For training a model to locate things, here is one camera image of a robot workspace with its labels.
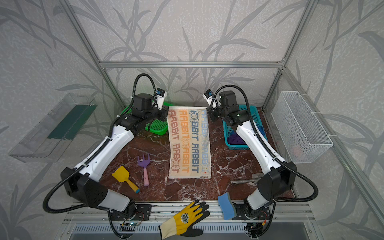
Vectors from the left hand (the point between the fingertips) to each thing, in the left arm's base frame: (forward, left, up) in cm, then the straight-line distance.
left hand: (168, 102), depth 76 cm
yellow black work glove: (-50, -9, -30) cm, 59 cm away
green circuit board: (-50, +16, -33) cm, 62 cm away
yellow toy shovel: (-26, +29, -34) cm, 52 cm away
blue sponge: (-45, -31, -29) cm, 62 cm away
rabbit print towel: (-6, -10, -19) cm, 22 cm away
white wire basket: (-22, -60, +2) cm, 64 cm away
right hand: (+1, -21, -1) cm, 22 cm away
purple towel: (-5, -39, -28) cm, 49 cm away
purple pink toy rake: (-19, +18, -34) cm, 43 cm away
